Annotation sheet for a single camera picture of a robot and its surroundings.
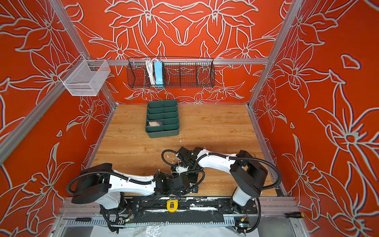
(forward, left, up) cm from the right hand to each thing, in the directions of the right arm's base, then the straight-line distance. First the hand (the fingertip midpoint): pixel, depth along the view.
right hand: (187, 179), depth 81 cm
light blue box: (+54, +17, +33) cm, 65 cm away
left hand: (+1, +1, +1) cm, 2 cm away
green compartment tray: (+40, +17, +5) cm, 44 cm away
